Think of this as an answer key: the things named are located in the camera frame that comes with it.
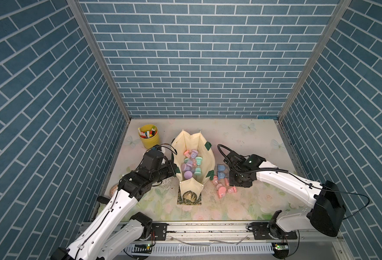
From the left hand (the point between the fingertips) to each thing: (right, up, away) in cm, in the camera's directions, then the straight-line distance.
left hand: (182, 166), depth 73 cm
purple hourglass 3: (+2, -6, +9) cm, 11 cm away
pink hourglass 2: (+24, -15, +11) cm, 30 cm away
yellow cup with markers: (-22, +14, +20) cm, 33 cm away
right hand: (+25, -10, +7) cm, 28 cm away
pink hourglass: (+1, +3, +21) cm, 21 cm away
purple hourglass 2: (0, -3, +13) cm, 13 cm away
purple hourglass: (+5, +3, +19) cm, 20 cm away
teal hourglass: (+7, -6, +14) cm, 17 cm away
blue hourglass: (+17, +1, -6) cm, 18 cm away
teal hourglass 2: (0, -1, +21) cm, 21 cm away
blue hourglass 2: (+20, -8, +15) cm, 26 cm away
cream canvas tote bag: (+5, -10, 0) cm, 11 cm away
